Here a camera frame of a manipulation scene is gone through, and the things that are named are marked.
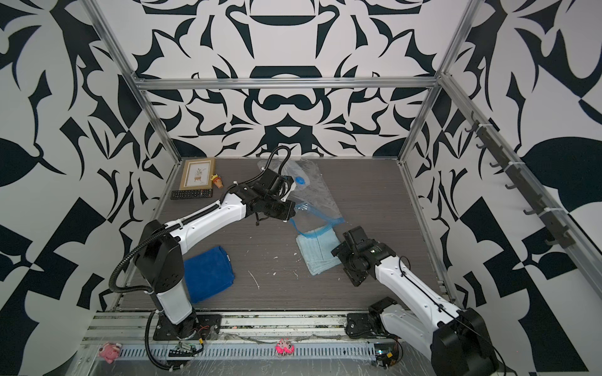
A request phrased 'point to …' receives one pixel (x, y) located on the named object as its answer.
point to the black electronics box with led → (386, 354)
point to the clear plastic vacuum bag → (316, 212)
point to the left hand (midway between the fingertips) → (293, 208)
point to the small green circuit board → (193, 345)
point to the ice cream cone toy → (217, 181)
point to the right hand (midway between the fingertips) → (335, 258)
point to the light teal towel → (316, 247)
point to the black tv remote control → (179, 194)
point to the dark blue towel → (208, 274)
